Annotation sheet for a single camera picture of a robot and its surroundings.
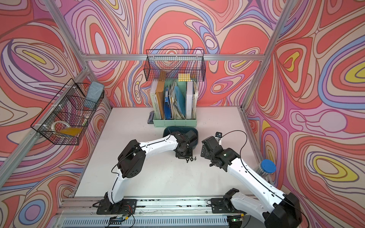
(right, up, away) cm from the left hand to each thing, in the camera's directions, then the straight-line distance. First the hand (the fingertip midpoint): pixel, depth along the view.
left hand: (191, 158), depth 88 cm
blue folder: (-17, +32, +9) cm, 37 cm away
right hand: (+12, +5, -8) cm, 15 cm away
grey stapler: (-30, +25, +19) cm, 44 cm away
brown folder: (-21, +43, +7) cm, 49 cm away
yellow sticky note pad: (-5, +52, +2) cm, 52 cm away
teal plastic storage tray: (-16, +17, +10) cm, 25 cm away
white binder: (-1, +38, +6) cm, 39 cm away
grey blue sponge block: (-57, +41, -7) cm, 71 cm away
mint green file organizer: (-12, +35, +5) cm, 38 cm away
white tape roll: (-67, +22, -22) cm, 74 cm away
